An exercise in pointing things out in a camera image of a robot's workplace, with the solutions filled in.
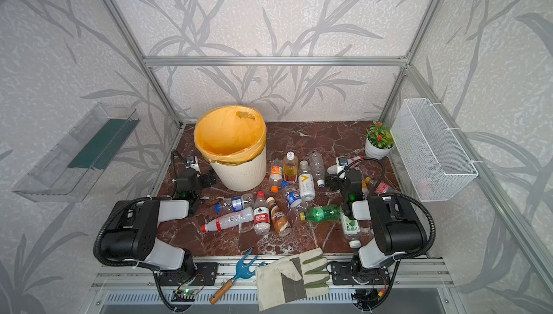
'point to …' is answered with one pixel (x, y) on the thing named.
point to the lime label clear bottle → (351, 230)
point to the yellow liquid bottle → (290, 168)
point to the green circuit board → (184, 295)
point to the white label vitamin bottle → (306, 182)
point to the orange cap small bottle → (276, 175)
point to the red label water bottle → (261, 214)
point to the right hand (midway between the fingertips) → (337, 168)
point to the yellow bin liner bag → (230, 135)
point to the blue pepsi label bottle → (293, 199)
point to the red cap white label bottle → (230, 220)
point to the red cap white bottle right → (334, 168)
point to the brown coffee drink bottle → (279, 218)
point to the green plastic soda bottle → (320, 214)
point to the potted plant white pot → (379, 141)
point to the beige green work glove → (291, 279)
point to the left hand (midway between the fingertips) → (202, 169)
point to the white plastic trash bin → (241, 178)
